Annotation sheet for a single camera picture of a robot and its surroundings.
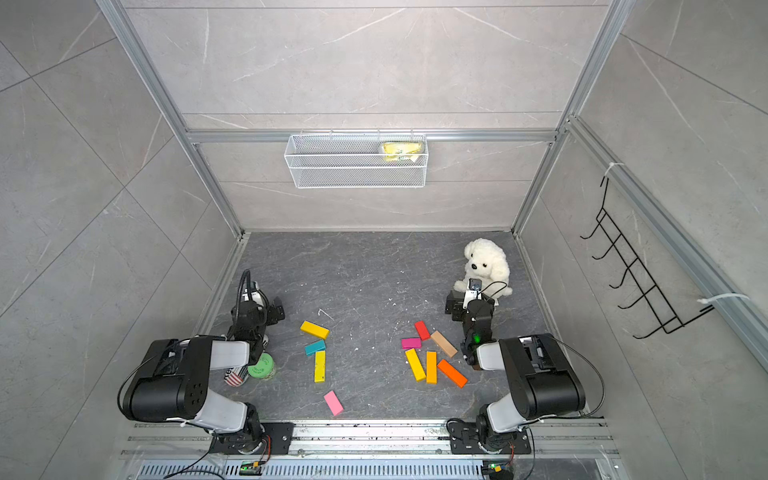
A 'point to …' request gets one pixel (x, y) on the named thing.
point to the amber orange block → (431, 368)
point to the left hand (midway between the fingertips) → (263, 296)
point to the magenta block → (411, 343)
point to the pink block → (333, 402)
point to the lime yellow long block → (320, 367)
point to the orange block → (459, 379)
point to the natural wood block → (444, 343)
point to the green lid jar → (264, 368)
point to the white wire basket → (356, 161)
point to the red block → (422, 330)
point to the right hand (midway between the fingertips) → (469, 292)
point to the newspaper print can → (236, 376)
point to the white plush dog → (487, 262)
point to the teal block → (319, 345)
